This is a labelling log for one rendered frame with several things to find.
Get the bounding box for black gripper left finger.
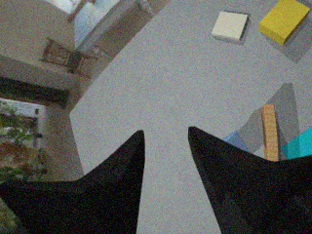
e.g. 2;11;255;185
0;130;145;234

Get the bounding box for yellow rectangular block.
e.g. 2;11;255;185
258;0;309;46

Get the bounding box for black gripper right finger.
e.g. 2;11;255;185
188;128;312;234

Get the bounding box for white flat block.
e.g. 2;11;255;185
212;12;249;40

